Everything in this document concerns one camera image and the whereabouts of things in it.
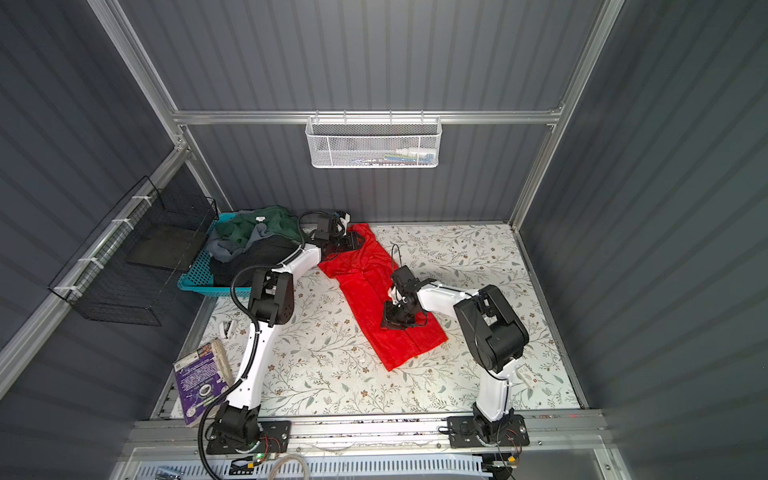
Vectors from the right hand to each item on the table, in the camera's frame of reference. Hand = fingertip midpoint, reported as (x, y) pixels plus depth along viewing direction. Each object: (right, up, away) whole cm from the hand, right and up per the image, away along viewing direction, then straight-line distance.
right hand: (386, 326), depth 93 cm
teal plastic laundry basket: (-63, +15, +6) cm, 65 cm away
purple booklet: (-50, -11, -12) cm, 53 cm away
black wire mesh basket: (-63, +19, -21) cm, 69 cm away
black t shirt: (-40, +24, +4) cm, 46 cm away
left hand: (-10, +29, +20) cm, 36 cm away
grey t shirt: (-51, +24, 0) cm, 57 cm away
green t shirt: (-39, +34, +10) cm, 53 cm away
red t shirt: (-8, +15, +10) cm, 19 cm away
